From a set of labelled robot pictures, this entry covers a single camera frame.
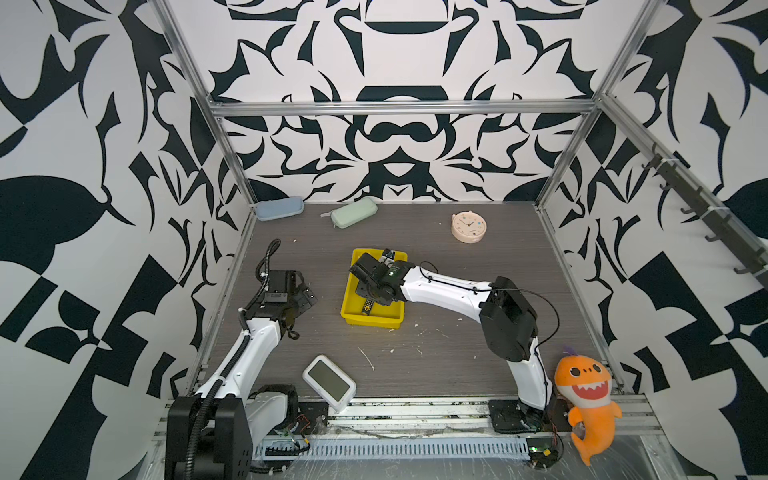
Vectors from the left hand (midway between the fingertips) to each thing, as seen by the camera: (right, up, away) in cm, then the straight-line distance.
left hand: (295, 297), depth 86 cm
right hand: (+19, +2, +3) cm, 19 cm away
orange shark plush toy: (+73, -17, -14) cm, 76 cm away
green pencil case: (+13, +26, +29) cm, 41 cm away
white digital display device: (+11, -20, -10) cm, 25 cm away
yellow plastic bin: (+25, -5, 0) cm, 25 cm away
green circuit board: (+63, -33, -15) cm, 72 cm away
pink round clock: (+56, +21, +25) cm, 65 cm away
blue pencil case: (-16, +28, +32) cm, 46 cm away
